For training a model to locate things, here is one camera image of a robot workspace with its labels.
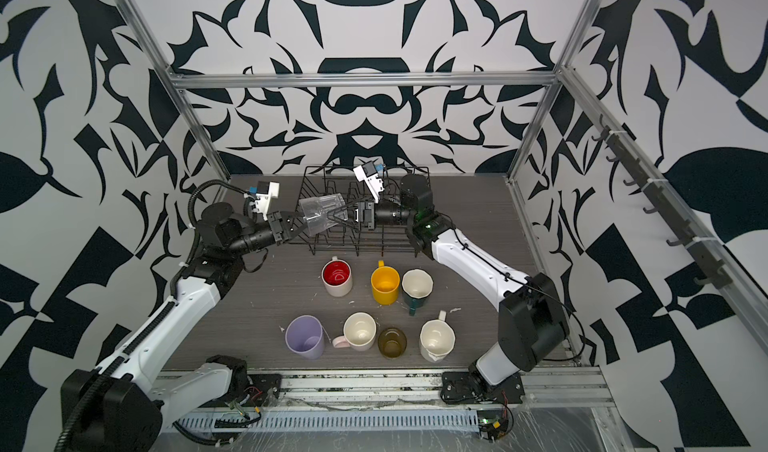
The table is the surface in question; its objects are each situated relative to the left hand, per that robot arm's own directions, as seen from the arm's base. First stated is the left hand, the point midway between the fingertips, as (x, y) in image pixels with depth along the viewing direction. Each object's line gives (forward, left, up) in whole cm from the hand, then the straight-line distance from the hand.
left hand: (318, 213), depth 68 cm
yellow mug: (-3, -15, -30) cm, 34 cm away
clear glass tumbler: (-2, -2, +3) cm, 4 cm away
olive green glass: (-19, -16, -32) cm, 41 cm away
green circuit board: (-38, -39, -33) cm, 64 cm away
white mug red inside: (0, 0, -32) cm, 32 cm away
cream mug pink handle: (-16, -7, -32) cm, 37 cm away
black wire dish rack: (+13, -17, -32) cm, 38 cm away
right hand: (-2, -4, +1) cm, 4 cm away
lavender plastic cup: (-17, +7, -30) cm, 35 cm away
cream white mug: (-19, -28, -31) cm, 46 cm away
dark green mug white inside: (-6, -24, -27) cm, 37 cm away
